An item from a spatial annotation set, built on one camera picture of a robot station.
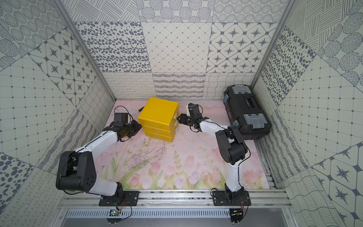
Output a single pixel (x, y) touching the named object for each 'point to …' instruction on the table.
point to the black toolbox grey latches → (244, 110)
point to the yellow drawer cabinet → (159, 119)
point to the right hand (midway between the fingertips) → (180, 120)
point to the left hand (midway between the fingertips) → (141, 123)
